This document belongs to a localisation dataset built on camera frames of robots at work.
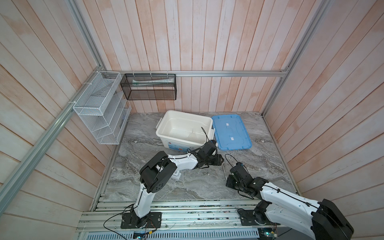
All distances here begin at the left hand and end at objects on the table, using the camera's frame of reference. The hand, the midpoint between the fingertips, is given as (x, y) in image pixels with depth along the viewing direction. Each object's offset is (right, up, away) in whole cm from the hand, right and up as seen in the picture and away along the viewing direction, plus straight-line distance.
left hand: (220, 162), depth 89 cm
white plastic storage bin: (-23, +19, +17) cm, 34 cm away
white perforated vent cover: (-8, -31, -19) cm, 37 cm away
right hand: (+3, -10, -3) cm, 11 cm away
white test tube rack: (-27, -7, -5) cm, 28 cm away
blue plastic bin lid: (+12, +18, +20) cm, 29 cm away
